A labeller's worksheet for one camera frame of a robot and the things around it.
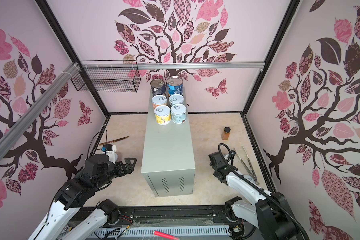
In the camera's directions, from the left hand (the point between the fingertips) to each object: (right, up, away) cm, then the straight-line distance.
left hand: (129, 164), depth 70 cm
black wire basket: (-16, +51, +25) cm, 59 cm away
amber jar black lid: (+55, +13, +28) cm, 63 cm away
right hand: (+49, -4, +19) cm, 53 cm away
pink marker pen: (+15, -33, -1) cm, 36 cm away
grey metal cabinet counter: (+20, +5, -13) cm, 24 cm away
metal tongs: (+68, -10, +17) cm, 71 cm away
